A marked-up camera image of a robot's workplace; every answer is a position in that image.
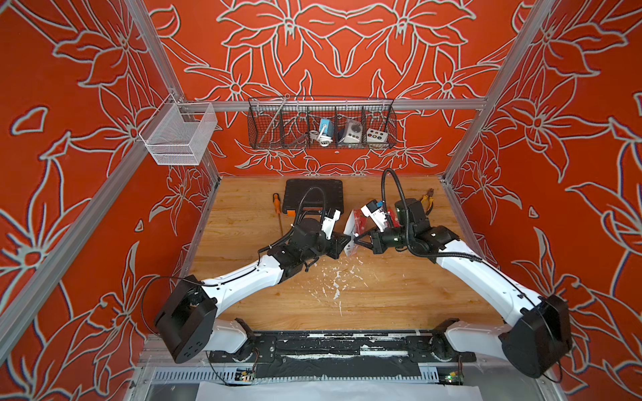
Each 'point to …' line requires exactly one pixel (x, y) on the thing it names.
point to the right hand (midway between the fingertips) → (352, 240)
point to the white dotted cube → (376, 138)
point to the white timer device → (354, 134)
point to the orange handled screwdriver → (276, 198)
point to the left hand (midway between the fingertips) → (349, 236)
